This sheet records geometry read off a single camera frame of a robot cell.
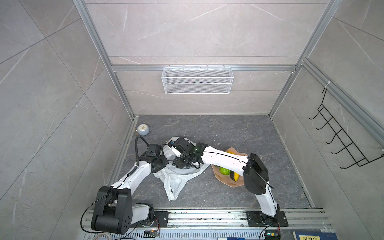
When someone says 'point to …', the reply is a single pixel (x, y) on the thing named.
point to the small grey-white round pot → (143, 129)
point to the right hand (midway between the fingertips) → (177, 159)
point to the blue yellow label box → (307, 235)
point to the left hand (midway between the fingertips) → (164, 159)
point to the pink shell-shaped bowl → (226, 178)
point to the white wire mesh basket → (197, 80)
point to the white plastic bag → (175, 178)
